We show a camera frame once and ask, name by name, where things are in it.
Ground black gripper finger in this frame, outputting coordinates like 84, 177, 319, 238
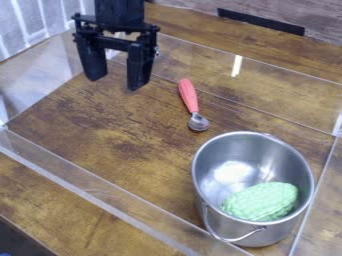
74, 34, 106, 81
127, 43, 153, 91

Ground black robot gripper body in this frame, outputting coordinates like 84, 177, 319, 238
70, 0, 161, 56

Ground silver metal pot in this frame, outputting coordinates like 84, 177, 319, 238
191, 131, 314, 247

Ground green knitted object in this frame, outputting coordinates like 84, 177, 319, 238
220, 182, 299, 221

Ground black strip on table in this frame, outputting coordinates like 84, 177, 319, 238
216, 8, 304, 36

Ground clear acrylic barrier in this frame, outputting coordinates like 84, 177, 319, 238
0, 33, 342, 256

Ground red handled metal spoon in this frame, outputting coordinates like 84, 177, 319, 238
179, 79, 209, 132

